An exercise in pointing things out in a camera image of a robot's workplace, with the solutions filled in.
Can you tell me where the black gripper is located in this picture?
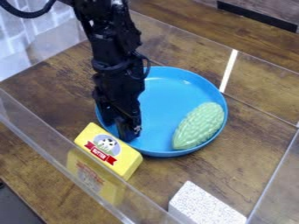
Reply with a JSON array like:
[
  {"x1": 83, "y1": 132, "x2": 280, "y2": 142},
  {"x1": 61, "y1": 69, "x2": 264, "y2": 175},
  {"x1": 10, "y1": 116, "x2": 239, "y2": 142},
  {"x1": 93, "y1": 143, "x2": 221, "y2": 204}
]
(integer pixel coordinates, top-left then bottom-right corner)
[{"x1": 92, "y1": 58, "x2": 145, "y2": 142}]

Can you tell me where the yellow butter block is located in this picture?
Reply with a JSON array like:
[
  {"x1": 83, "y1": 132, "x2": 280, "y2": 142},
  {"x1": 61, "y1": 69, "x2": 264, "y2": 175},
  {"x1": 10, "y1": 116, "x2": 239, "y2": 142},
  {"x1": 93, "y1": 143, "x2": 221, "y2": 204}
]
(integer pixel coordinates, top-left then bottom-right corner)
[{"x1": 73, "y1": 122, "x2": 143, "y2": 180}]

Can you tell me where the blue round tray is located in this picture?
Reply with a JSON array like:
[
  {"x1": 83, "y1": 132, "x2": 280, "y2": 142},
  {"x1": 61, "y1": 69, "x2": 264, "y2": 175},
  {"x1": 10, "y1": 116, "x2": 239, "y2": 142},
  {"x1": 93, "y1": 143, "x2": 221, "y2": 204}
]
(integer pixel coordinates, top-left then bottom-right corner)
[{"x1": 96, "y1": 66, "x2": 228, "y2": 158}]

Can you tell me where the green bitter melon toy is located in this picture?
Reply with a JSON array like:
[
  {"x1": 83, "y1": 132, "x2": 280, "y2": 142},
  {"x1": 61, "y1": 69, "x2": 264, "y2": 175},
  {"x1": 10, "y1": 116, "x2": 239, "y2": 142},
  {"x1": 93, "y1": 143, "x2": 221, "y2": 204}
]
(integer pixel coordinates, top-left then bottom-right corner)
[{"x1": 172, "y1": 102, "x2": 224, "y2": 150}]

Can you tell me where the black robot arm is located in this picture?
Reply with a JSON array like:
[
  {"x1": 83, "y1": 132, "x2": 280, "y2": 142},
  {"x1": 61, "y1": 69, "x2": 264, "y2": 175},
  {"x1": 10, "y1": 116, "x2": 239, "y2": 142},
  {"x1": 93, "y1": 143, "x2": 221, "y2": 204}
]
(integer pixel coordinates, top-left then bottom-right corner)
[{"x1": 72, "y1": 0, "x2": 151, "y2": 142}]

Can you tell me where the white speckled foam block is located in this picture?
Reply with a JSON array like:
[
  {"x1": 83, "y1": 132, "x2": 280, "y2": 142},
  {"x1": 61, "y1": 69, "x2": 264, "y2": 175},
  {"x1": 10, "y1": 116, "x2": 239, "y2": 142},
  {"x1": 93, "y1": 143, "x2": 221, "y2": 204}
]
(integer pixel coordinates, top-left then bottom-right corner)
[{"x1": 168, "y1": 181, "x2": 247, "y2": 224}]

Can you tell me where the dark baseboard strip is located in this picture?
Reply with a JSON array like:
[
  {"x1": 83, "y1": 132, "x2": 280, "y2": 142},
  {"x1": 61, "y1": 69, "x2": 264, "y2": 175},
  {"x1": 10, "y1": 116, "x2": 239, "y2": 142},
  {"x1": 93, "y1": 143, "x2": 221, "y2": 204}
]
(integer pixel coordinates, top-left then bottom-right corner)
[{"x1": 216, "y1": 0, "x2": 299, "y2": 33}]

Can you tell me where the clear acrylic enclosure wall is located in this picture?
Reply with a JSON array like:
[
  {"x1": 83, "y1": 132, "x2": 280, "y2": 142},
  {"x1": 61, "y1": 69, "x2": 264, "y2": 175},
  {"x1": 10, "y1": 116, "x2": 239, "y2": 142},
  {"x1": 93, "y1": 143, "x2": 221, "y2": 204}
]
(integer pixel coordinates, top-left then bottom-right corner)
[{"x1": 0, "y1": 0, "x2": 299, "y2": 224}]

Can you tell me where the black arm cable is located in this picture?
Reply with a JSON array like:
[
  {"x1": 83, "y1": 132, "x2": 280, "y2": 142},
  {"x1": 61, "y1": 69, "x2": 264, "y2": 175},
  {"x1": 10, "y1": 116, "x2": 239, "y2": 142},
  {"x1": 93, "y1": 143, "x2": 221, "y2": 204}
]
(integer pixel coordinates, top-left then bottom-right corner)
[{"x1": 0, "y1": 0, "x2": 60, "y2": 19}]

